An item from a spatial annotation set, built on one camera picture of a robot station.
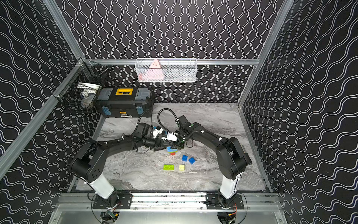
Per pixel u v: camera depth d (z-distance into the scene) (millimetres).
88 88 799
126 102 992
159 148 781
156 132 854
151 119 856
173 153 914
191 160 877
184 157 891
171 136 766
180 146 780
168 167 857
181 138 665
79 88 799
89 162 474
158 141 802
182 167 857
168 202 754
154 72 904
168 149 857
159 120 714
